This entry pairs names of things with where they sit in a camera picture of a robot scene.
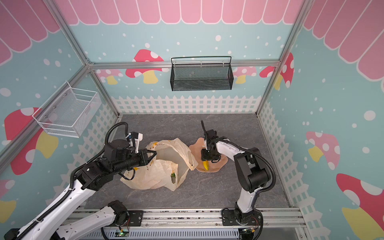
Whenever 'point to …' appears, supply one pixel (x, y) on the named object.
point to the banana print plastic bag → (167, 170)
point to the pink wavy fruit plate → (196, 150)
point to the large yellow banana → (206, 164)
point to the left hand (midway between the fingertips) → (156, 156)
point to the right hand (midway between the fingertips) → (204, 157)
